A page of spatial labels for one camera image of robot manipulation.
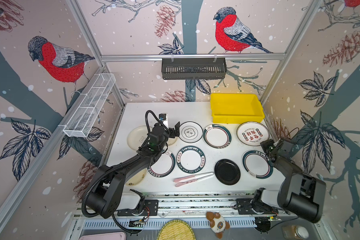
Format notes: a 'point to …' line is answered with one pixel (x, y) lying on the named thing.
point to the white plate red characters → (252, 133)
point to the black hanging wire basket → (191, 70)
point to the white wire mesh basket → (88, 105)
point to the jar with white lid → (294, 232)
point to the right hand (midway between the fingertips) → (263, 141)
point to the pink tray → (120, 235)
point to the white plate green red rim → (217, 136)
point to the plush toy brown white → (217, 223)
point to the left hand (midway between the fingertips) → (172, 121)
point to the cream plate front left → (136, 178)
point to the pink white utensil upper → (178, 179)
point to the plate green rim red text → (191, 159)
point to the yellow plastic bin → (236, 108)
